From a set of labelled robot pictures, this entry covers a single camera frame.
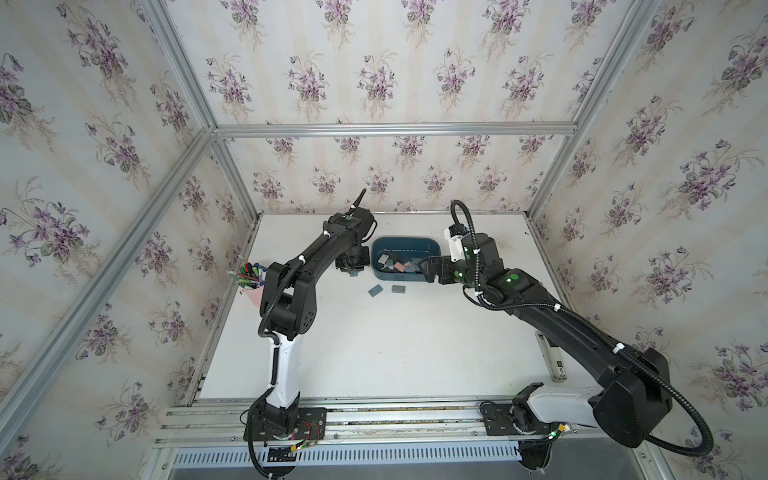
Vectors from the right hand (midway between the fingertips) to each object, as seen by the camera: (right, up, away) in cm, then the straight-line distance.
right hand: (437, 262), depth 79 cm
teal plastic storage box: (-10, 0, +25) cm, 27 cm away
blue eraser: (-24, -4, +13) cm, 28 cm away
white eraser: (-15, 0, +25) cm, 29 cm away
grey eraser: (-10, -10, +19) cm, 24 cm away
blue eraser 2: (-17, -11, +19) cm, 28 cm away
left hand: (-23, -3, +15) cm, 28 cm away
